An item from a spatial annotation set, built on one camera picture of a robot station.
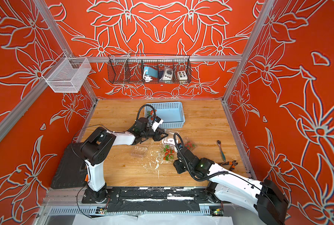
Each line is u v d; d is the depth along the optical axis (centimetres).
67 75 91
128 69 98
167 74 91
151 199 73
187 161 60
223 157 86
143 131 79
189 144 90
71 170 76
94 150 51
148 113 107
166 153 88
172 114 108
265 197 41
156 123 83
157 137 83
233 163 83
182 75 94
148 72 84
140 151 90
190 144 90
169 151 88
